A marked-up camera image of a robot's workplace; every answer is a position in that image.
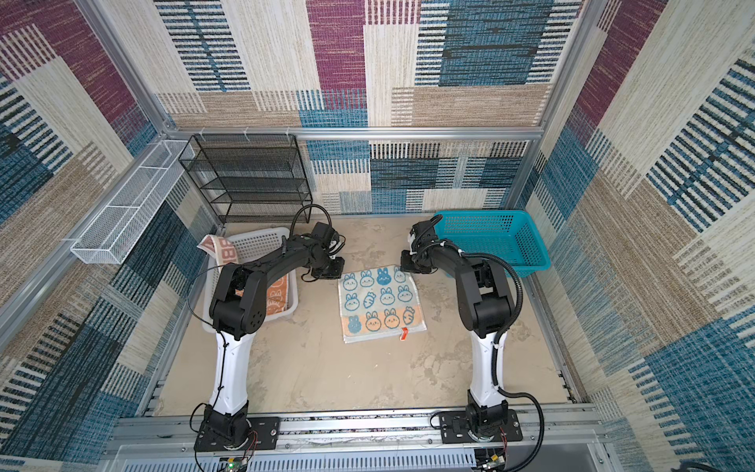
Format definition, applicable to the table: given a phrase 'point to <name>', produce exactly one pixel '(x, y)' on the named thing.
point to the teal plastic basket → (508, 234)
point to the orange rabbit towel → (277, 284)
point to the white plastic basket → (248, 245)
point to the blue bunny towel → (378, 302)
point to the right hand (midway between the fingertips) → (405, 267)
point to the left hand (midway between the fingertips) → (342, 270)
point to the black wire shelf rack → (251, 178)
